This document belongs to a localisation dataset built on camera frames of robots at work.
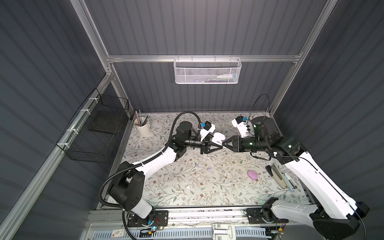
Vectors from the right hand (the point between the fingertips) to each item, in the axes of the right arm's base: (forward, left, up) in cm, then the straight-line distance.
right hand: (226, 143), depth 64 cm
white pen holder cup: (+30, +50, -23) cm, 63 cm away
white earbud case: (+5, +3, -2) cm, 6 cm away
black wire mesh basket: (+8, +65, -4) cm, 65 cm away
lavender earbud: (+5, +13, -32) cm, 34 cm away
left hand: (+1, 0, -5) cm, 5 cm away
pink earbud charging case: (0, -21, -33) cm, 39 cm away
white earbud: (-8, +18, -32) cm, 37 cm away
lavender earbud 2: (+2, +5, -33) cm, 33 cm away
